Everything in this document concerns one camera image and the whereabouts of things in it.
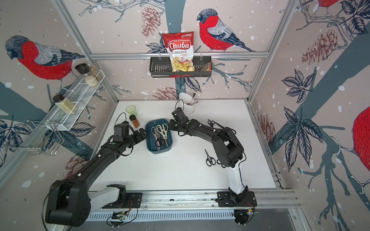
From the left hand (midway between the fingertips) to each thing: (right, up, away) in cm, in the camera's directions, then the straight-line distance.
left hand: (145, 131), depth 87 cm
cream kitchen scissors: (+8, -1, +13) cm, 15 cm away
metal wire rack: (-36, +2, -28) cm, 46 cm away
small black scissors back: (+44, +4, +20) cm, 48 cm away
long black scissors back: (+45, +4, +20) cm, 50 cm away
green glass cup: (-19, +14, +24) cm, 33 cm away
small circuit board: (-8, -40, -16) cm, 44 cm away
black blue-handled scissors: (+7, -8, +8) cm, 13 cm away
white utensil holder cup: (+25, +22, +20) cm, 39 cm away
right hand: (+14, +3, +7) cm, 16 cm away
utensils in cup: (+29, +19, +20) cm, 40 cm away
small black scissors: (+40, -18, +1) cm, 44 cm away
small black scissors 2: (+46, -20, -1) cm, 50 cm away
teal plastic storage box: (+1, -7, +9) cm, 11 cm away
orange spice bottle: (-12, +8, +11) cm, 18 cm away
